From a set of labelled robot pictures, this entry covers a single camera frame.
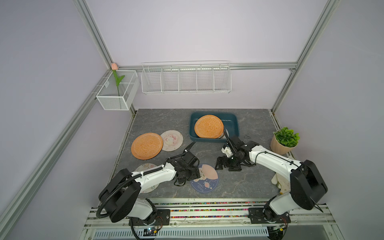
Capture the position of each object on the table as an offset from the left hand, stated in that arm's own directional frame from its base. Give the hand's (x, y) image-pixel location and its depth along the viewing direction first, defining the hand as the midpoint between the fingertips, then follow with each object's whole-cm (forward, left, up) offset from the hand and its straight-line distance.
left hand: (194, 177), depth 84 cm
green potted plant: (+14, -54, +10) cm, 57 cm away
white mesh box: (+34, +43, +33) cm, 64 cm away
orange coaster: (+36, -13, 0) cm, 38 cm away
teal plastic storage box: (+41, -30, -1) cm, 51 cm away
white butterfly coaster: (+32, -26, -3) cm, 42 cm away
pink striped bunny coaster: (+29, +14, -4) cm, 32 cm away
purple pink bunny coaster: (-1, -8, -4) cm, 9 cm away
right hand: (+3, -16, +4) cm, 17 cm away
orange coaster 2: (+25, +31, -3) cm, 40 cm away
